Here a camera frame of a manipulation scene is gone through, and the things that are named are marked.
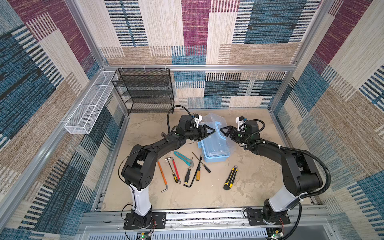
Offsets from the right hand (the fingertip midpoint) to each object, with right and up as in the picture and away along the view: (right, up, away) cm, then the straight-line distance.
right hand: (222, 132), depth 91 cm
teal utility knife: (-22, -17, +1) cm, 28 cm away
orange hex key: (-32, -29, -7) cm, 44 cm away
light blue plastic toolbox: (-3, -8, -5) cm, 10 cm away
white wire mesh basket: (-83, +11, +2) cm, 84 cm away
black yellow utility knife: (+4, -26, -6) cm, 27 cm away
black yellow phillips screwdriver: (-21, -23, -4) cm, 31 cm away
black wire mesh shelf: (-52, +30, +19) cm, 63 cm away
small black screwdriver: (-11, -20, 0) cm, 23 cm away
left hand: (-6, +1, -7) cm, 9 cm away
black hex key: (-17, -25, -4) cm, 30 cm away
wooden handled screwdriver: (-15, -23, -4) cm, 28 cm away
